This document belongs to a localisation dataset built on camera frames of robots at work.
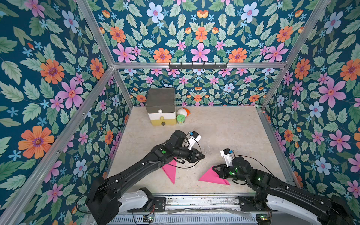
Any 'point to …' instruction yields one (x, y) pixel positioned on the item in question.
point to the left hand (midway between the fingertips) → (205, 158)
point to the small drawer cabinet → (161, 106)
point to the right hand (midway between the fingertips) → (212, 169)
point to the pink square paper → (171, 170)
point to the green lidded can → (181, 119)
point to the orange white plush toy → (183, 111)
